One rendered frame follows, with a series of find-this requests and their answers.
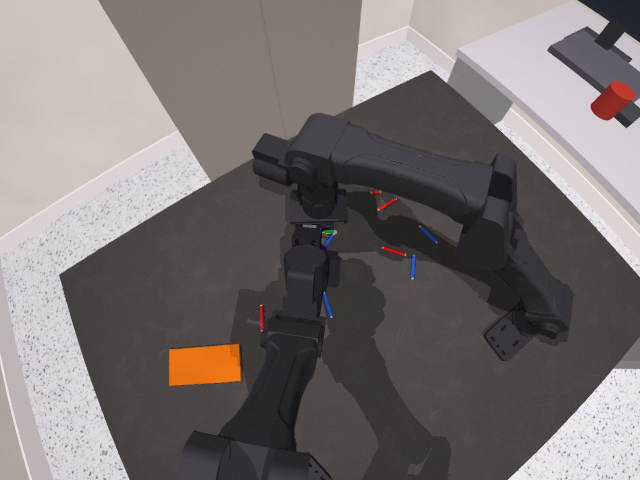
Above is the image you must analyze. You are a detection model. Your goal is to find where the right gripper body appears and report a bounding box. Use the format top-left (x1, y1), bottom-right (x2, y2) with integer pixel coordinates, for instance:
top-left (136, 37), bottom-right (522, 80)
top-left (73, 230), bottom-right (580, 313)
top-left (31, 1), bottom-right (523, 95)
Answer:
top-left (290, 189), bottom-right (348, 228)

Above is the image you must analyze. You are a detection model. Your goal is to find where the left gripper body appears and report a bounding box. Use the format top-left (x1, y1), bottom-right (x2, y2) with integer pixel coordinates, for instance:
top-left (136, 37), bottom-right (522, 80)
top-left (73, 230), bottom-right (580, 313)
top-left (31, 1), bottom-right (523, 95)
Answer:
top-left (283, 250), bottom-right (340, 287)

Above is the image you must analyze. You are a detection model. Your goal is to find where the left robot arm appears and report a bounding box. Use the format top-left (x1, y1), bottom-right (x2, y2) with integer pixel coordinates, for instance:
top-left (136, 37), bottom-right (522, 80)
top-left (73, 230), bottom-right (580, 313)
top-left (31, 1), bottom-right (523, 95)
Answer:
top-left (176, 224), bottom-right (331, 480)

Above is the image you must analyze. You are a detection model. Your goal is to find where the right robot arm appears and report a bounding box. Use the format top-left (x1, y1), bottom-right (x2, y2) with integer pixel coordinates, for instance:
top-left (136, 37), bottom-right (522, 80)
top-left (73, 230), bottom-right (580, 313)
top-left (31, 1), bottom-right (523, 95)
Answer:
top-left (252, 113), bottom-right (574, 361)

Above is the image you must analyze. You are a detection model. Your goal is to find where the orange flat bar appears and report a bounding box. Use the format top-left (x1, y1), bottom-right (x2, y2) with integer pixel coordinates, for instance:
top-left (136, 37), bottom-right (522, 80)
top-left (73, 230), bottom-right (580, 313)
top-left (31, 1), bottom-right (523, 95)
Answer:
top-left (169, 344), bottom-right (242, 386)

